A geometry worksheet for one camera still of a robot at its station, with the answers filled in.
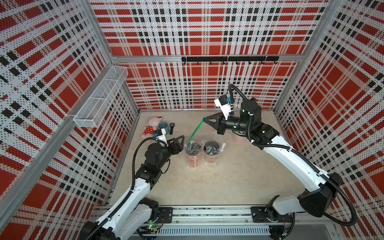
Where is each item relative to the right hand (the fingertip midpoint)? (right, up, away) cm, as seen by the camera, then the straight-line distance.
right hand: (206, 120), depth 63 cm
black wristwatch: (-24, -3, +48) cm, 54 cm away
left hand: (-12, -9, +15) cm, 21 cm away
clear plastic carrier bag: (-1, -18, +22) cm, 29 cm away
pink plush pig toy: (-36, -2, +41) cm, 55 cm away
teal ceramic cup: (-29, -2, +43) cm, 52 cm away
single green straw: (-4, -4, +5) cm, 8 cm away
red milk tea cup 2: (+3, -15, +14) cm, 20 cm away
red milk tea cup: (-6, -14, +10) cm, 19 cm away
